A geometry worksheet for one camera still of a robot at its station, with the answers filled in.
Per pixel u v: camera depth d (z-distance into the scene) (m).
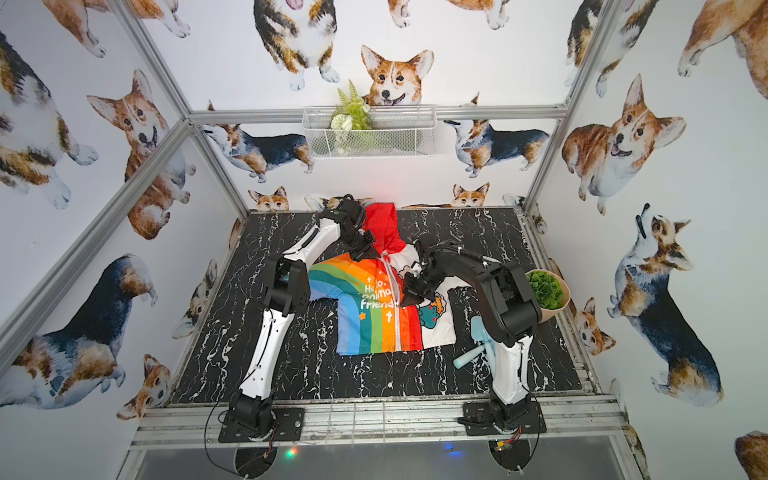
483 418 0.73
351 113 0.82
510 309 0.52
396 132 0.93
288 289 0.66
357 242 0.91
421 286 0.82
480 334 0.87
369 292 0.98
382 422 0.75
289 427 0.73
